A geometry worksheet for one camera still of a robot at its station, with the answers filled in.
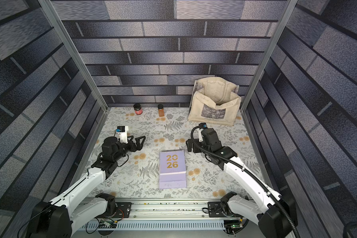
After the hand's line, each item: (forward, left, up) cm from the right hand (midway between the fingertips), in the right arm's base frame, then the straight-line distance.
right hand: (193, 140), depth 80 cm
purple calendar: (-13, +12, -12) cm, 21 cm away
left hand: (+2, +30, +1) cm, 30 cm away
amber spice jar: (+33, +23, -11) cm, 42 cm away
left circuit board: (-38, +43, -18) cm, 60 cm away
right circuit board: (-36, -19, -18) cm, 45 cm away
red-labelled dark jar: (+34, +41, -10) cm, 55 cm away
